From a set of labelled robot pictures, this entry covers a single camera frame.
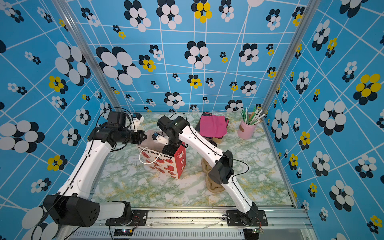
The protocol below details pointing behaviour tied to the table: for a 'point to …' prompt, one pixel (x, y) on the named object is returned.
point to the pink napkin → (213, 126)
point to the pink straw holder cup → (246, 131)
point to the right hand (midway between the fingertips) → (172, 150)
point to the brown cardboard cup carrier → (212, 186)
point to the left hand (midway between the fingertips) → (146, 135)
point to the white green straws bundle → (252, 118)
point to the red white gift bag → (151, 153)
